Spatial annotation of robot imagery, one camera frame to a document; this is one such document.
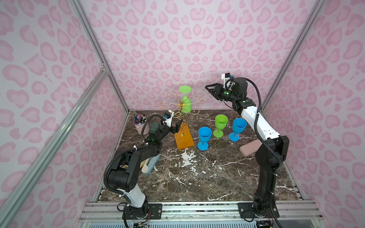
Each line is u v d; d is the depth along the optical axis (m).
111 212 0.75
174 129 0.78
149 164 0.88
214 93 0.75
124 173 0.47
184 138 1.01
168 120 0.75
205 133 0.91
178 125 0.78
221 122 0.92
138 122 0.95
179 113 0.73
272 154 0.46
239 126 0.90
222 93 0.74
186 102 0.89
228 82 0.73
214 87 0.76
